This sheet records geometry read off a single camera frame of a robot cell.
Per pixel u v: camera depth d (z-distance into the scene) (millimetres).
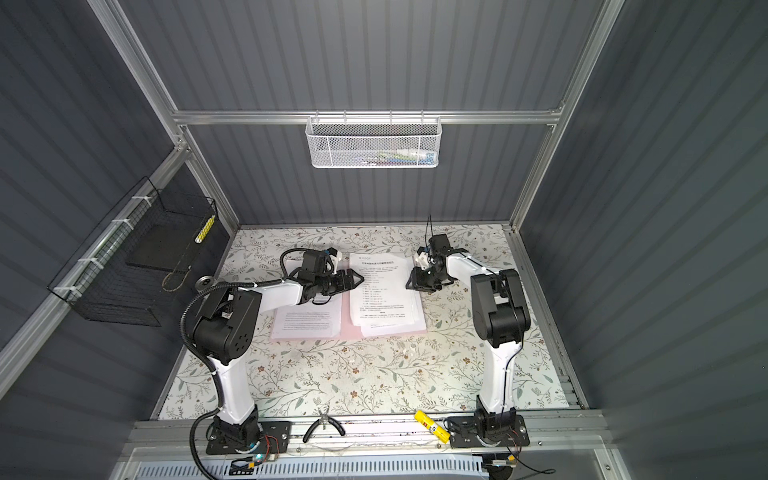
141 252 749
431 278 870
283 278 767
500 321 549
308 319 937
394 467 771
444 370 846
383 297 991
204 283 867
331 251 931
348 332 912
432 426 735
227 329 527
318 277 822
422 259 953
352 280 899
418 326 932
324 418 767
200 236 802
